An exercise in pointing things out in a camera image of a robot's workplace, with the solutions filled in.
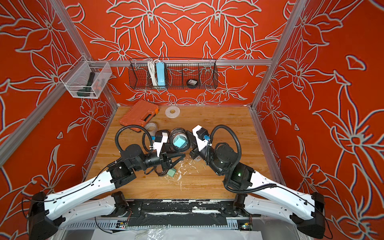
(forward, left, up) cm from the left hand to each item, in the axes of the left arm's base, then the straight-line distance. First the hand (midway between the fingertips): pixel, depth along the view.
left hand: (182, 151), depth 60 cm
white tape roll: (+49, +15, -29) cm, 59 cm away
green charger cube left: (+2, +8, -30) cm, 31 cm away
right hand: (+5, 0, +7) cm, 9 cm away
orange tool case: (+41, +37, -25) cm, 61 cm away
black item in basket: (+51, -1, -3) cm, 51 cm away
